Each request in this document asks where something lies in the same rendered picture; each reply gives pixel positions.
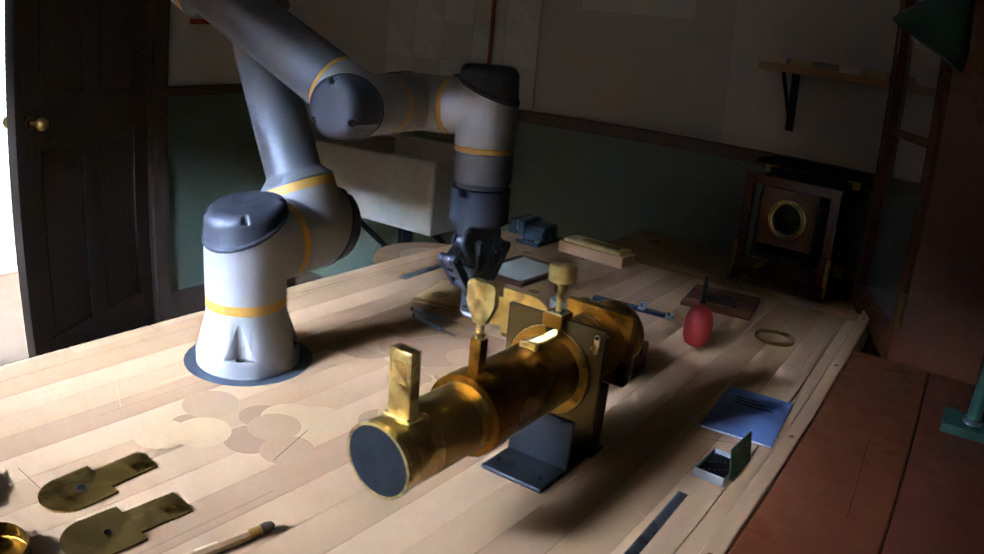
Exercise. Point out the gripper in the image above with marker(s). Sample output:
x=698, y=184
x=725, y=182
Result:
x=478, y=244

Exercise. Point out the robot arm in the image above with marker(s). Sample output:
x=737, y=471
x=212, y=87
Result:
x=254, y=277

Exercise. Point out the brass thumbscrew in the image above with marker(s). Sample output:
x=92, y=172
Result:
x=482, y=301

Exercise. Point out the brass rack knob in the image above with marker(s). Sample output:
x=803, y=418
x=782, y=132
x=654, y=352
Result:
x=562, y=275

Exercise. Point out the brass lens barrel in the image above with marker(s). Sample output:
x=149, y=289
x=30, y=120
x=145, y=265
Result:
x=538, y=369

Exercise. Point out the brass draw tube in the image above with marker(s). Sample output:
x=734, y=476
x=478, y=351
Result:
x=415, y=446

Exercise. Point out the brass slot stop plate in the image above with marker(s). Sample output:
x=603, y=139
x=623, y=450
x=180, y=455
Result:
x=115, y=529
x=88, y=484

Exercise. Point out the grey glass plate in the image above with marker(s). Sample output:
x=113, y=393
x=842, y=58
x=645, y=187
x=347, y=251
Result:
x=524, y=270

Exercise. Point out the dark tweezers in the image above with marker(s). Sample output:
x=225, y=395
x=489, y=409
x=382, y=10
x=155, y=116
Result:
x=430, y=319

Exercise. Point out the blue bench vise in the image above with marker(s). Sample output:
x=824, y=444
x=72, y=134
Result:
x=534, y=229

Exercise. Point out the beige box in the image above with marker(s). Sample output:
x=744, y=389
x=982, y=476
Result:
x=392, y=188

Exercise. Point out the tan wooden block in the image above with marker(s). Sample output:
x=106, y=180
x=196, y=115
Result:
x=596, y=250

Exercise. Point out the red rubber blower bulb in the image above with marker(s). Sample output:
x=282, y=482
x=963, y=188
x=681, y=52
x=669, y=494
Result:
x=698, y=327

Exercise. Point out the small grey open box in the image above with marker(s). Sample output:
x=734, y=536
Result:
x=713, y=466

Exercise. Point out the blue notebook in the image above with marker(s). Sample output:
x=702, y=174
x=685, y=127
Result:
x=747, y=416

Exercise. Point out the dark steel ruler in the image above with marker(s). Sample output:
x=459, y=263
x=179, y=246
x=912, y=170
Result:
x=655, y=524

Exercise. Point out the dark wooden door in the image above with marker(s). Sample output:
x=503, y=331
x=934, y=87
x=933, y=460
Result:
x=84, y=169

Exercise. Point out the wooden ladder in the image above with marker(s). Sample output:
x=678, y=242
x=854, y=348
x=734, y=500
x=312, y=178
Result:
x=899, y=154

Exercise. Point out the brass door knob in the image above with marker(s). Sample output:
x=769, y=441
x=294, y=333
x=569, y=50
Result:
x=37, y=124

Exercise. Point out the green stand foot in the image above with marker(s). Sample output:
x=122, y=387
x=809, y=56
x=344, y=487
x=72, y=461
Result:
x=967, y=419

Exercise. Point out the green lamp shade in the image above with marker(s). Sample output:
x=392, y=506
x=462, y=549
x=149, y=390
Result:
x=938, y=27

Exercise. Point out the brass round cap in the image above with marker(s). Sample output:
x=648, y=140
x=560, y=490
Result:
x=11, y=540

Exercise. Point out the dark lens stand bracket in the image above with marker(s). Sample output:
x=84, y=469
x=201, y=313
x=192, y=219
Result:
x=538, y=453

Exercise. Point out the wooden bellows camera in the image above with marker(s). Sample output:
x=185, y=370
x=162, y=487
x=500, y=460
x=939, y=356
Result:
x=788, y=223

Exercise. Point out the wooden wall shelf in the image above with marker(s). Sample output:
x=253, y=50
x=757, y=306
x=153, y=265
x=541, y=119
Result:
x=830, y=75

